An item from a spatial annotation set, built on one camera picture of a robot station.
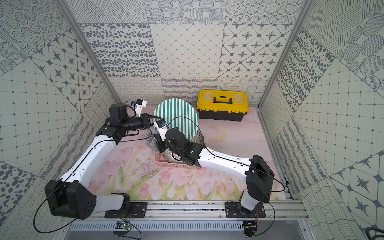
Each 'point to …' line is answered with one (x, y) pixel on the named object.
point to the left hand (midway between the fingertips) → (158, 115)
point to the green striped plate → (177, 113)
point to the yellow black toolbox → (222, 105)
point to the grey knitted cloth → (150, 139)
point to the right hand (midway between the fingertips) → (157, 134)
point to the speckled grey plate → (168, 156)
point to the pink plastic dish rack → (159, 158)
